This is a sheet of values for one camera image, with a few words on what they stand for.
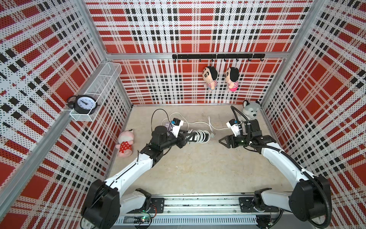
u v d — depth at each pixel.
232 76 0.98
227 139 0.72
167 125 0.66
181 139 0.69
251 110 0.93
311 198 0.40
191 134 0.75
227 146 0.73
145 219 0.69
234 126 0.73
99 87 0.80
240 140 0.70
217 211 0.73
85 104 0.64
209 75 0.91
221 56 0.92
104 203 0.40
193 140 0.77
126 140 0.93
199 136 0.78
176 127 0.68
